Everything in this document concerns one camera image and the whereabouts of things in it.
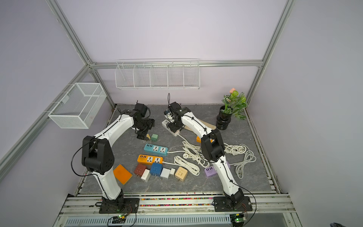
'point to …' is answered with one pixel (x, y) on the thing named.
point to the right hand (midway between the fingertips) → (174, 125)
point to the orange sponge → (123, 175)
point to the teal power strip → (156, 149)
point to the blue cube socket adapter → (156, 169)
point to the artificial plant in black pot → (235, 103)
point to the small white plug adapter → (172, 170)
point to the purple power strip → (211, 170)
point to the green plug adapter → (154, 137)
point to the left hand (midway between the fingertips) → (154, 130)
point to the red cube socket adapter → (139, 169)
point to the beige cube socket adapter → (181, 174)
